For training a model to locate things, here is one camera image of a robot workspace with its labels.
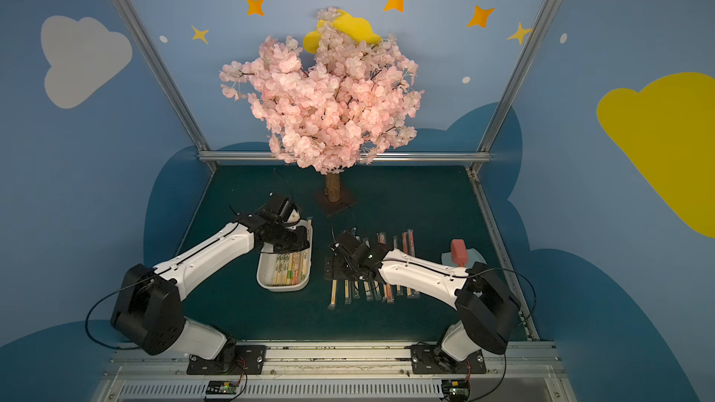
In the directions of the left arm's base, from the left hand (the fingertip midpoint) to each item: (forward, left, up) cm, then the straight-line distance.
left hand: (309, 241), depth 86 cm
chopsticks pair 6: (-12, -15, -11) cm, 22 cm away
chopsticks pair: (+6, -34, -11) cm, 36 cm away
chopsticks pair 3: (+7, -28, -11) cm, 31 cm away
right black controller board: (-36, -43, -13) cm, 58 cm away
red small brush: (+2, -50, -9) cm, 51 cm away
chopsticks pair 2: (+6, -32, -11) cm, 35 cm away
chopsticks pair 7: (-16, -8, -11) cm, 21 cm away
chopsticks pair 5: (-12, -19, -11) cm, 25 cm away
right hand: (-7, -10, -3) cm, 13 cm away
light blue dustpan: (+2, -55, -11) cm, 57 cm away
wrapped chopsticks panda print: (-6, +9, -11) cm, 16 cm away
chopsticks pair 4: (+8, -23, -11) cm, 27 cm away
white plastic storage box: (-7, +2, -2) cm, 7 cm away
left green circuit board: (-37, +20, -12) cm, 44 cm away
